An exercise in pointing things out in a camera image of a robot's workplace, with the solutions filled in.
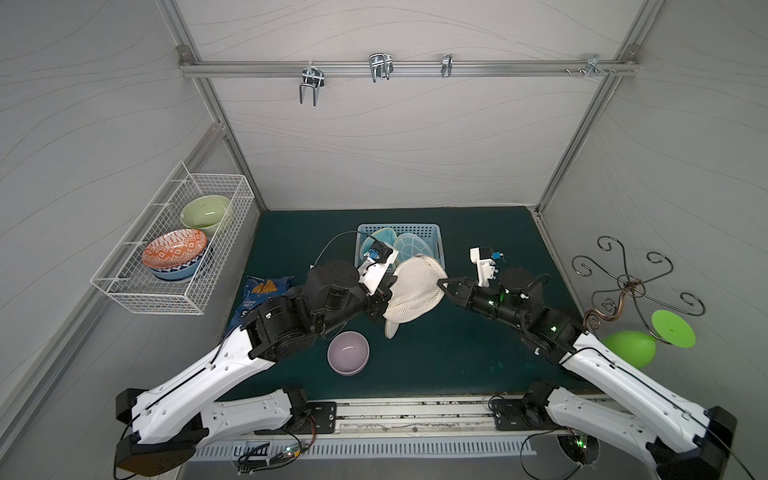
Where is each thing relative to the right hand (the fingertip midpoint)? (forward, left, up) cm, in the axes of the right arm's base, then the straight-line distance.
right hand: (439, 281), depth 69 cm
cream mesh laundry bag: (-4, +5, +2) cm, 7 cm away
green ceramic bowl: (+12, +58, +8) cm, 60 cm away
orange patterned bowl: (-1, +58, +9) cm, 59 cm away
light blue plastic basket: (+34, -1, -22) cm, 41 cm away
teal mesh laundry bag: (+28, +7, -22) cm, 37 cm away
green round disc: (-12, -43, +5) cm, 45 cm away
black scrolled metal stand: (-2, -41, +4) cm, 41 cm away
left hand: (-5, +11, +9) cm, 15 cm away
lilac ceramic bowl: (-9, +24, -26) cm, 36 cm away
